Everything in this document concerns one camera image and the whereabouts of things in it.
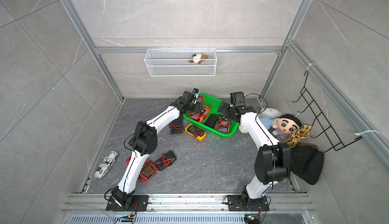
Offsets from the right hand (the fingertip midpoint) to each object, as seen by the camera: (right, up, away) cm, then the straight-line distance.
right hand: (225, 110), depth 89 cm
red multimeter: (-17, -4, +9) cm, 20 cm away
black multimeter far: (-31, -13, +9) cm, 34 cm away
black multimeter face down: (-7, -7, +12) cm, 16 cm away
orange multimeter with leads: (-10, +1, +18) cm, 21 cm away
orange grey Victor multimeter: (+1, -12, +9) cm, 15 cm away
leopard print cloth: (+35, -13, -14) cm, 40 cm away
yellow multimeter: (-17, -14, +6) cm, 23 cm away
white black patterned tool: (-68, -32, -7) cm, 75 cm away
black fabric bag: (+32, -23, -23) cm, 46 cm away
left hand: (-16, +6, +12) cm, 21 cm away
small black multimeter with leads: (-35, -29, -5) cm, 45 cm away
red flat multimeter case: (-43, -33, -9) cm, 55 cm away
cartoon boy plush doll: (+32, -8, -8) cm, 34 cm away
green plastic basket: (-8, +7, +21) cm, 24 cm away
